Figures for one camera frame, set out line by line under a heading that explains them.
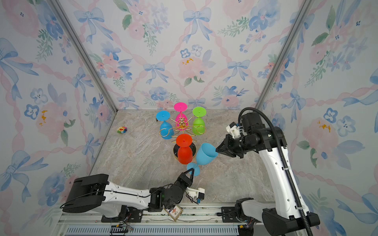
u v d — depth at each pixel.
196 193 0.65
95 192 0.48
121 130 1.07
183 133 0.76
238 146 0.53
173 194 0.53
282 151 0.40
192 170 0.72
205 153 0.62
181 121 0.73
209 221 0.73
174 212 0.73
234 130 0.61
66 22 0.74
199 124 0.84
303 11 0.70
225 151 0.55
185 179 0.66
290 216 0.36
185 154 0.73
